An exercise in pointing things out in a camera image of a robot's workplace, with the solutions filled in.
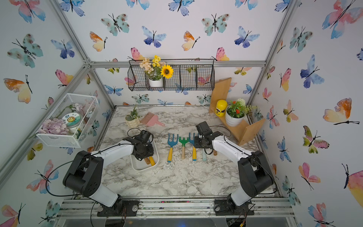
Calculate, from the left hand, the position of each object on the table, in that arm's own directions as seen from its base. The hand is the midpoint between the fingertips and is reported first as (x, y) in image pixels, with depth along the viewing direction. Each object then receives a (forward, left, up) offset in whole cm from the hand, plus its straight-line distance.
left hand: (153, 152), depth 92 cm
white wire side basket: (+14, +33, +28) cm, 45 cm away
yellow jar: (+26, -46, +15) cm, 55 cm away
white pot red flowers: (+16, -52, +21) cm, 58 cm away
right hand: (+3, -29, +6) cm, 30 cm away
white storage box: (-9, +7, +1) cm, 12 cm away
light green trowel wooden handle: (-1, -40, -2) cm, 40 cm away
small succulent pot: (+25, +17, +5) cm, 31 cm away
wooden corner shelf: (+4, -55, +13) cm, 57 cm away
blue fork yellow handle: (+7, -12, -2) cm, 14 cm away
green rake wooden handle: (+8, -19, -2) cm, 21 cm away
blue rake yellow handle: (+1, -27, -2) cm, 27 cm away
